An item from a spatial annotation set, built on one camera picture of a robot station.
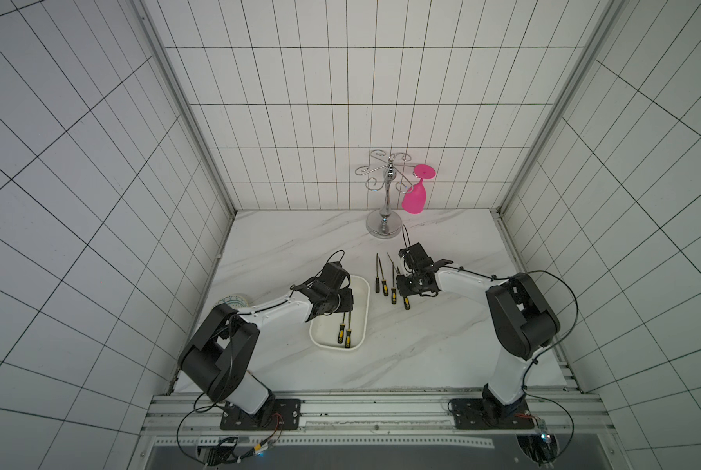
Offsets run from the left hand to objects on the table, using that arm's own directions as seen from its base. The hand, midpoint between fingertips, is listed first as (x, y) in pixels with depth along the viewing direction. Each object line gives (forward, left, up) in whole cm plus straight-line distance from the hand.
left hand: (345, 305), depth 89 cm
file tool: (+8, -13, -3) cm, 16 cm away
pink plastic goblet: (+34, -24, +14) cm, 44 cm away
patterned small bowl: (+1, +35, 0) cm, 35 cm away
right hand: (+9, -16, -3) cm, 18 cm away
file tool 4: (+18, -17, -3) cm, 25 cm away
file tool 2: (+7, -16, -3) cm, 18 cm away
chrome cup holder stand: (+37, -15, -1) cm, 39 cm away
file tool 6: (-7, +1, -3) cm, 7 cm away
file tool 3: (+2, -20, -2) cm, 20 cm away
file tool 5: (-7, -1, -3) cm, 8 cm away
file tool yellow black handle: (+10, -10, -2) cm, 15 cm away
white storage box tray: (-7, +7, -4) cm, 10 cm away
